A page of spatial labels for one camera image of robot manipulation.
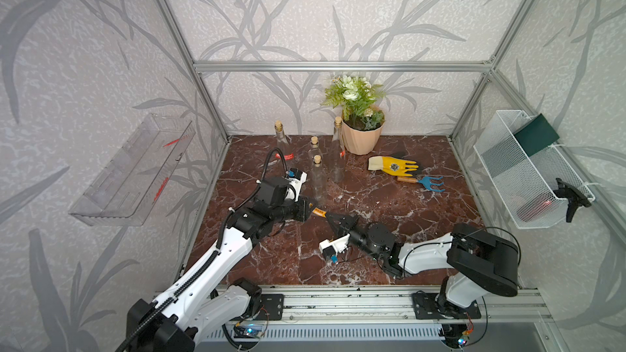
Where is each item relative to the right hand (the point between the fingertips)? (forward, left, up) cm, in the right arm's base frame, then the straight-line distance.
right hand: (331, 206), depth 76 cm
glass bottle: (+12, +5, -8) cm, 15 cm away
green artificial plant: (+43, -11, +11) cm, 45 cm away
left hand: (+1, +5, +1) cm, 5 cm away
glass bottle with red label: (+24, +17, +4) cm, 30 cm away
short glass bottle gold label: (+22, +6, +3) cm, 23 cm away
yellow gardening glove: (+30, -27, -17) cm, 44 cm away
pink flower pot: (+36, -13, -8) cm, 39 cm away
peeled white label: (-1, +4, -1) cm, 4 cm away
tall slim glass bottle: (+23, -3, -2) cm, 23 cm away
